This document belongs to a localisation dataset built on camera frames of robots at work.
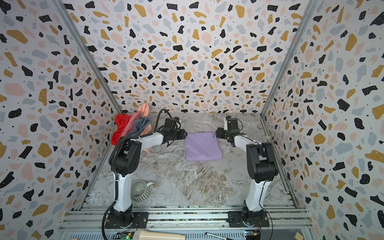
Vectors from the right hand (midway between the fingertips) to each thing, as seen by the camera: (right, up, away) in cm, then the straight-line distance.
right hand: (218, 127), depth 100 cm
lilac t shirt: (-12, -12, -1) cm, 17 cm away
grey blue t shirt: (-50, +3, -5) cm, 50 cm away
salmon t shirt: (-53, +13, +7) cm, 54 cm away
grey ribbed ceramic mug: (-45, -35, -17) cm, 60 cm away
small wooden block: (+34, -50, -31) cm, 68 cm away
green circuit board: (-47, -51, -30) cm, 75 cm away
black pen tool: (-4, -51, -30) cm, 59 cm away
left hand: (-22, -2, +1) cm, 22 cm away
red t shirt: (-67, +5, +3) cm, 67 cm away
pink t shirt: (-56, 0, -7) cm, 56 cm away
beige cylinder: (-37, -47, -34) cm, 69 cm away
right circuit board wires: (+13, -51, -28) cm, 60 cm away
